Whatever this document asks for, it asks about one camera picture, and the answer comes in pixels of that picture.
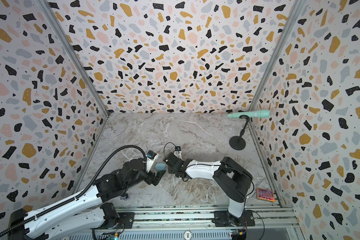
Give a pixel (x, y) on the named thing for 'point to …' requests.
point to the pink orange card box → (265, 194)
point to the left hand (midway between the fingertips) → (160, 164)
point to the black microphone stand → (238, 143)
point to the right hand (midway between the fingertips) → (171, 163)
